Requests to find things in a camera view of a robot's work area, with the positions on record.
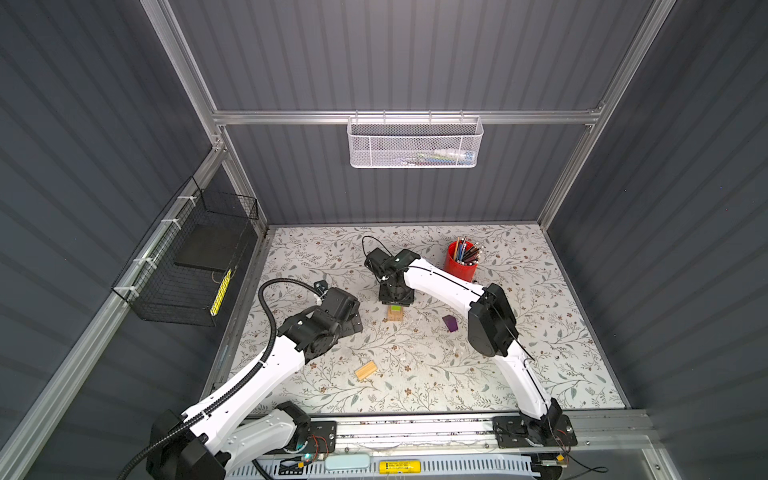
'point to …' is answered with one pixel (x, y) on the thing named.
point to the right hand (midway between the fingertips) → (392, 304)
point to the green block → (395, 307)
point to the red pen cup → (462, 259)
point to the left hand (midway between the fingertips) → (342, 320)
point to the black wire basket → (182, 270)
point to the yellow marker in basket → (215, 308)
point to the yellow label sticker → (388, 467)
